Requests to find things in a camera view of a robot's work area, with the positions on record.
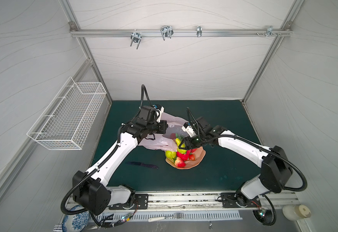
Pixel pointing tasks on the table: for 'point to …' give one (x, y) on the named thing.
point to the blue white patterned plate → (75, 222)
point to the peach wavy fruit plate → (199, 153)
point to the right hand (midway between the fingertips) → (184, 142)
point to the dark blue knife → (144, 164)
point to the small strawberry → (191, 156)
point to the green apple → (170, 154)
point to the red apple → (179, 162)
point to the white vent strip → (141, 216)
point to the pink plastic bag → (167, 140)
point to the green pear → (180, 150)
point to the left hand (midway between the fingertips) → (170, 123)
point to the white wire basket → (65, 123)
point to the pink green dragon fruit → (184, 157)
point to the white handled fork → (176, 215)
